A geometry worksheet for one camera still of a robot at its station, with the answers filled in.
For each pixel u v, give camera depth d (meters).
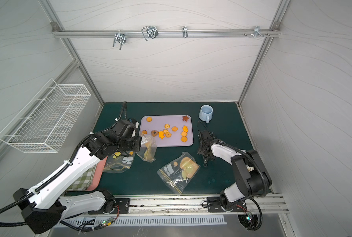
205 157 0.89
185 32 0.78
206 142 0.73
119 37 0.78
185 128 1.04
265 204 0.75
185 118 1.11
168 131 1.04
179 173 0.84
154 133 1.01
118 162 0.84
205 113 1.07
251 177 0.44
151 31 0.76
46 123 0.69
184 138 0.98
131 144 0.62
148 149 0.81
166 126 1.05
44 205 0.39
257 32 0.77
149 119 1.11
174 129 1.04
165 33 0.78
